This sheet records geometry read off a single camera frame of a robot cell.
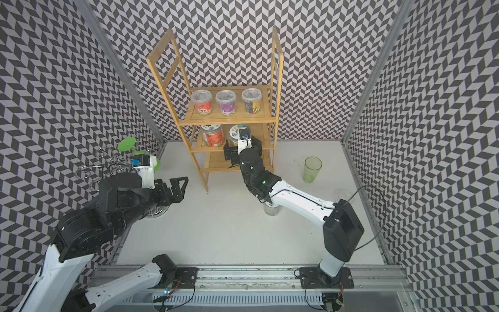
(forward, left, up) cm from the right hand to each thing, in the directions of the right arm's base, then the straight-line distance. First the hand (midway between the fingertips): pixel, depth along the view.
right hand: (240, 141), depth 75 cm
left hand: (-21, +19, +3) cm, 28 cm away
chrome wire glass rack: (-1, +57, -13) cm, 59 cm away
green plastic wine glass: (-1, +44, 0) cm, 44 cm away
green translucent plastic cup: (+3, -32, -19) cm, 38 cm away
